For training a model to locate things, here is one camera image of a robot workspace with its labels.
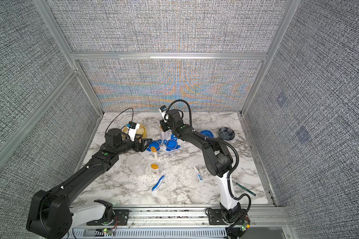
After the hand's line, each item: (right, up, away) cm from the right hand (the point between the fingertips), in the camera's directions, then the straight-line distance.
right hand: (161, 114), depth 93 cm
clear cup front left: (-11, -27, -16) cm, 34 cm away
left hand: (-5, -13, -13) cm, 19 cm away
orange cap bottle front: (-2, -30, -14) cm, 33 cm away
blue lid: (+6, -20, +7) cm, 22 cm away
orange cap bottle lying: (-4, -22, -7) cm, 23 cm away
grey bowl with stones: (+44, -12, +10) cm, 47 cm away
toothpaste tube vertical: (+23, -36, -7) cm, 43 cm away
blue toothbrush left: (-2, -41, -11) cm, 43 cm away
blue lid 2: (+28, -11, -4) cm, 30 cm away
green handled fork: (+47, -42, -11) cm, 64 cm away
